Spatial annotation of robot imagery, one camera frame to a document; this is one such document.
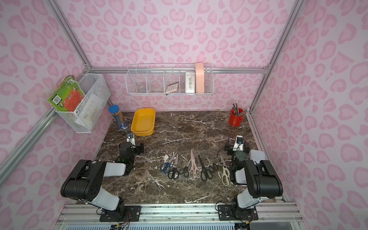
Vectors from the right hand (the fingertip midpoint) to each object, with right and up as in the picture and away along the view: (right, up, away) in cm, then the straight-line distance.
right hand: (236, 138), depth 89 cm
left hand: (-66, -1, +5) cm, 66 cm away
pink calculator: (-40, +33, +5) cm, 52 cm away
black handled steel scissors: (-39, -21, -1) cm, 44 cm away
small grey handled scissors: (-14, -18, +1) cm, 23 cm away
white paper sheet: (-86, +19, -4) cm, 88 cm away
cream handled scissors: (-7, -22, -4) cm, 23 cm away
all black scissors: (-19, -21, -2) cm, 29 cm away
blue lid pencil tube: (-78, +14, +11) cm, 80 cm away
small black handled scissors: (-32, -20, -1) cm, 37 cm away
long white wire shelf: (-45, +41, +17) cm, 64 cm away
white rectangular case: (+17, -13, +8) cm, 22 cm away
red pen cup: (+5, +14, +17) cm, 23 cm away
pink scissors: (-26, -20, -1) cm, 32 cm away
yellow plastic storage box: (-65, +10, +25) cm, 71 cm away
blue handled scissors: (-44, -18, +1) cm, 47 cm away
